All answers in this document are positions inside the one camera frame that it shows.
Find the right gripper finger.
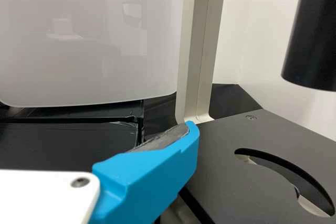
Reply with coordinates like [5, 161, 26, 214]
[90, 120, 201, 224]

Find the black tray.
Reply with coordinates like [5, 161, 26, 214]
[0, 121, 144, 169]

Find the cream microscope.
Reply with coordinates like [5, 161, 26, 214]
[172, 0, 336, 224]

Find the white box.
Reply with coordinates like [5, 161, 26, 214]
[0, 0, 186, 108]

